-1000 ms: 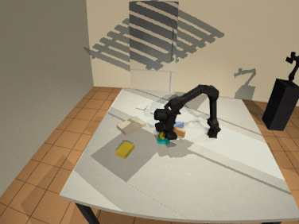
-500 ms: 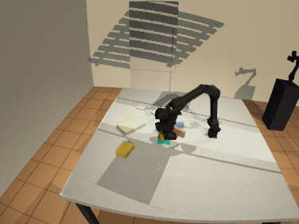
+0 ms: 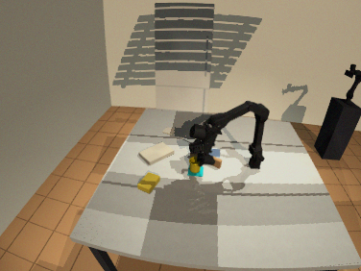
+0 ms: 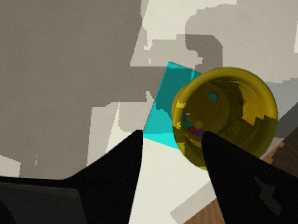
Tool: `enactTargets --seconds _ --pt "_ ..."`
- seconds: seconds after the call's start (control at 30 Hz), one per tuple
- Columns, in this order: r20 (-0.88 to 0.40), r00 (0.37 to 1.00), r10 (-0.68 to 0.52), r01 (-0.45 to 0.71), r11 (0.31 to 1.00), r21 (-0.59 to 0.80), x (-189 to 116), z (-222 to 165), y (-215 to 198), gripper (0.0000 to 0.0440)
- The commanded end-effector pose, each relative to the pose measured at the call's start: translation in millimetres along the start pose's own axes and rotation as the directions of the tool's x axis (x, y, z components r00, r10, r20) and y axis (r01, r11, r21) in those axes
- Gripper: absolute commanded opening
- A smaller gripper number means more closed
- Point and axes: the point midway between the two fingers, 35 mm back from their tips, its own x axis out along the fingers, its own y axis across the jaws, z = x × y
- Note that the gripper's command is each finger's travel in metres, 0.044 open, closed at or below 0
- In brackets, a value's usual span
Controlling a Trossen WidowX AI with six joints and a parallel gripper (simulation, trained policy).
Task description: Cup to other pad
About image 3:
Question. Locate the yellow rectangular block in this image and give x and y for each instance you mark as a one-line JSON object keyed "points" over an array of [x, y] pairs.
{"points": [[149, 182]]}

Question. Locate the long wooden plank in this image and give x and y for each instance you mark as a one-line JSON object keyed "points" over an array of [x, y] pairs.
{"points": [[217, 163]]}

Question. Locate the beige rectangular block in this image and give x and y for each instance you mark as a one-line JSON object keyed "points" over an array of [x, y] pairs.
{"points": [[156, 153]]}

